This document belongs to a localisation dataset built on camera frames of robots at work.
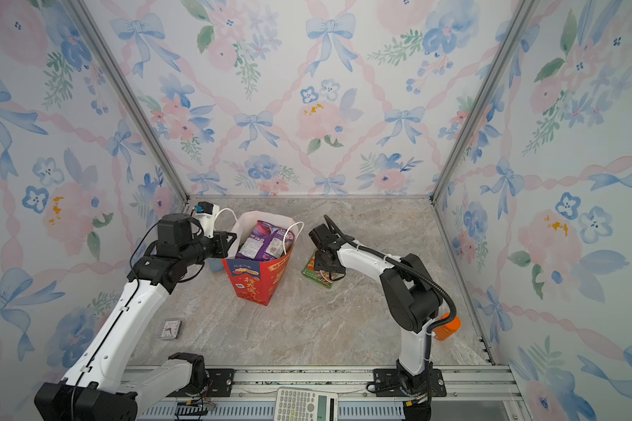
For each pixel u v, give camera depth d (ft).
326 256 2.23
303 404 2.30
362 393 2.41
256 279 2.47
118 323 1.44
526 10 2.23
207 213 2.14
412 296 1.62
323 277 3.11
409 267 1.67
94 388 1.24
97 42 2.42
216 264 2.17
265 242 2.58
